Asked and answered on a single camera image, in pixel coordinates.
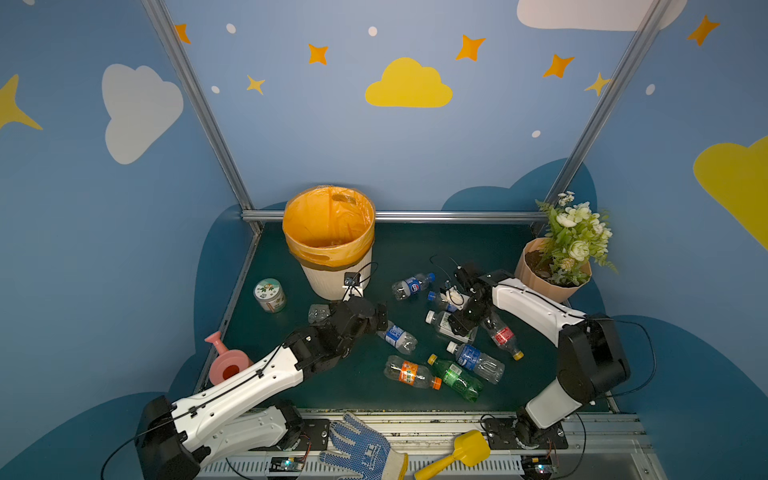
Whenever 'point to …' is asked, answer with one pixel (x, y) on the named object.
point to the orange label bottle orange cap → (410, 373)
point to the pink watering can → (228, 362)
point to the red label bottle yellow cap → (503, 335)
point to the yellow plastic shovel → (472, 448)
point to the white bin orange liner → (331, 230)
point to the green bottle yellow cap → (458, 378)
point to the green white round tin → (270, 294)
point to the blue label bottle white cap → (486, 365)
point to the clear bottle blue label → (399, 338)
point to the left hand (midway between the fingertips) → (378, 302)
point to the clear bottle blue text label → (449, 307)
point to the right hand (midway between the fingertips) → (468, 319)
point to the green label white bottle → (445, 327)
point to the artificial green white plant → (576, 237)
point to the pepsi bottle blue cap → (406, 287)
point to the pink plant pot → (533, 268)
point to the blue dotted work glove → (368, 456)
